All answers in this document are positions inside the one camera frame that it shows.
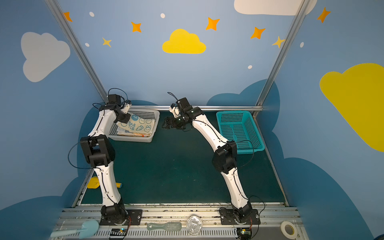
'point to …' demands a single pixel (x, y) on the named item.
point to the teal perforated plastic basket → (240, 126)
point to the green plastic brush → (172, 226)
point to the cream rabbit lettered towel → (135, 134)
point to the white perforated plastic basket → (154, 114)
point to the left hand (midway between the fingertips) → (121, 117)
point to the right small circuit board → (244, 233)
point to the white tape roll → (283, 225)
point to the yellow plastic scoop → (93, 183)
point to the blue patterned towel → (138, 123)
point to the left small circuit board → (118, 232)
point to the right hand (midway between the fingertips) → (168, 125)
